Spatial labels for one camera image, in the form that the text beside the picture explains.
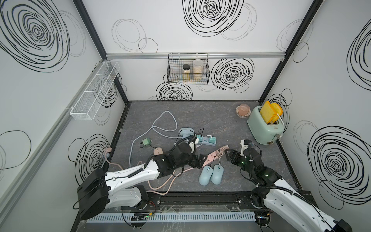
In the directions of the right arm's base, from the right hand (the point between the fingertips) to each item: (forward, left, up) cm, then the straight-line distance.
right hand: (228, 153), depth 81 cm
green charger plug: (+10, +51, -7) cm, 52 cm away
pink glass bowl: (+37, -18, -6) cm, 42 cm away
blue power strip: (+11, +9, -6) cm, 15 cm away
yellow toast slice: (+22, -26, +12) cm, 36 cm away
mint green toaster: (+13, -22, +2) cm, 26 cm away
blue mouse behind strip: (+17, +25, -6) cm, 31 cm away
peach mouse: (+4, +42, -8) cm, 43 cm away
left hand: (-3, +16, +5) cm, 17 cm away
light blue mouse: (-10, +13, -8) cm, 18 cm away
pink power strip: (+1, +9, -7) cm, 12 cm away
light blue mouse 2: (-10, +6, -8) cm, 14 cm away
